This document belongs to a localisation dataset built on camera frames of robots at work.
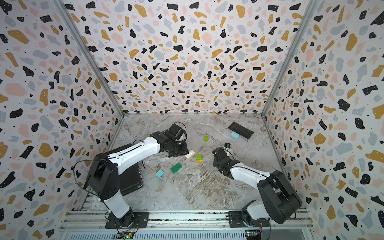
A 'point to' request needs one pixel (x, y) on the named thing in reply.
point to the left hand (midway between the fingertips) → (189, 152)
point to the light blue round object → (235, 135)
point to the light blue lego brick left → (159, 173)
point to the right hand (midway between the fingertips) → (219, 159)
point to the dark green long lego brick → (176, 168)
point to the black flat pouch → (241, 130)
